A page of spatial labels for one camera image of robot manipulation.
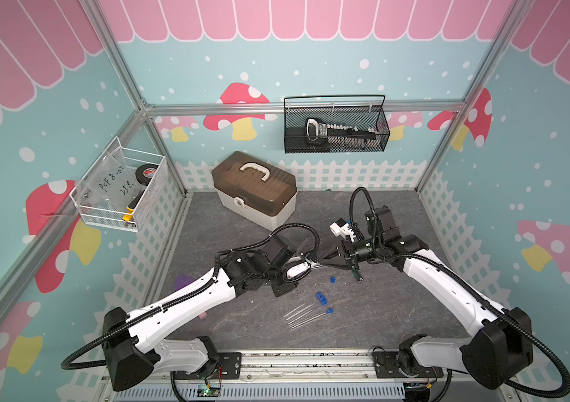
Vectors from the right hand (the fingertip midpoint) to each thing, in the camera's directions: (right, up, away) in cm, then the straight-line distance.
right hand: (322, 262), depth 68 cm
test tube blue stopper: (+1, -15, +19) cm, 25 cm away
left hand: (-9, -6, +5) cm, 12 cm away
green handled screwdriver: (+16, -9, +24) cm, 30 cm away
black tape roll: (-55, +27, +11) cm, 62 cm away
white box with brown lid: (-22, +23, +24) cm, 40 cm away
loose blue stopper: (+7, -11, +24) cm, 27 cm away
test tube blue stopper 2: (+4, -20, +17) cm, 26 cm away
